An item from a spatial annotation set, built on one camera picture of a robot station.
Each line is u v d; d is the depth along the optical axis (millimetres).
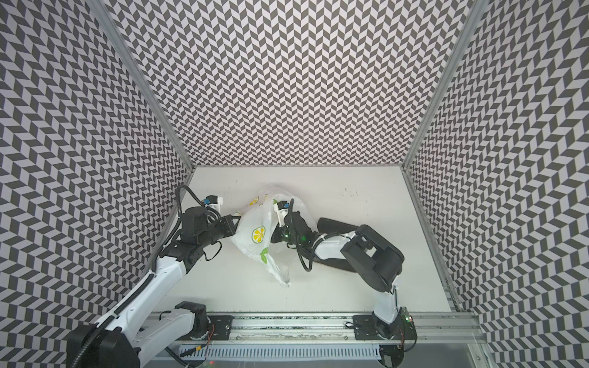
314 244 649
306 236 716
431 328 748
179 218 605
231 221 722
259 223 768
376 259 495
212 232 680
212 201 718
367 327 734
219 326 729
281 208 788
